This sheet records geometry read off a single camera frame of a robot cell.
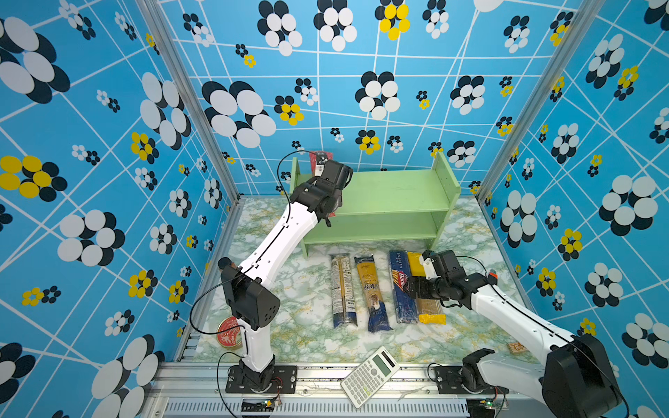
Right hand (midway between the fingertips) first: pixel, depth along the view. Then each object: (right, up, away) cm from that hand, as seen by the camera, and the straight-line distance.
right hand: (416, 287), depth 86 cm
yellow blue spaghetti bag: (-13, -7, -2) cm, 15 cm away
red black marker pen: (+30, +1, +8) cm, 31 cm away
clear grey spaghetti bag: (-24, -3, +1) cm, 25 cm away
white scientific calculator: (-17, -23, -13) cm, 31 cm away
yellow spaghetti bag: (+4, -7, -2) cm, 8 cm away
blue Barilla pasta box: (-4, -6, -2) cm, 7 cm away
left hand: (-30, +32, -5) cm, 44 cm away
